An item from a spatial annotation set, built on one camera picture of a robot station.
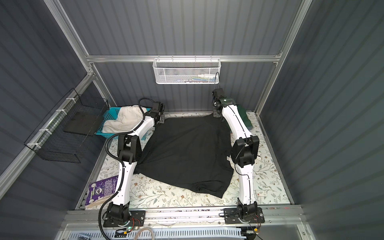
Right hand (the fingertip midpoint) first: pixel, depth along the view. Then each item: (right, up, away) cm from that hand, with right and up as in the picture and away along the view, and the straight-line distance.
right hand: (223, 113), depth 94 cm
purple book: (-71, -45, -14) cm, 85 cm away
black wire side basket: (-82, -12, -21) cm, 85 cm away
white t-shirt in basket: (-69, -2, +18) cm, 71 cm away
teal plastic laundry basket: (-82, +1, +17) cm, 84 cm away
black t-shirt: (-19, -27, +2) cm, 33 cm away
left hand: (-47, -1, +15) cm, 50 cm away
